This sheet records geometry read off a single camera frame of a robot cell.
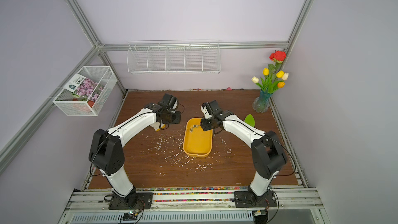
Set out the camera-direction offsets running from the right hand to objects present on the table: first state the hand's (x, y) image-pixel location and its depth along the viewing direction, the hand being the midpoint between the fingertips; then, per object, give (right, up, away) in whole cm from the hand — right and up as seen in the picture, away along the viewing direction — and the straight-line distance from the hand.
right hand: (203, 123), depth 90 cm
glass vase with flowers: (+43, +27, +4) cm, 51 cm away
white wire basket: (-63, +11, -16) cm, 66 cm away
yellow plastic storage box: (-4, -13, +5) cm, 14 cm away
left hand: (-14, +2, -1) cm, 14 cm away
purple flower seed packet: (-56, +19, -14) cm, 61 cm away
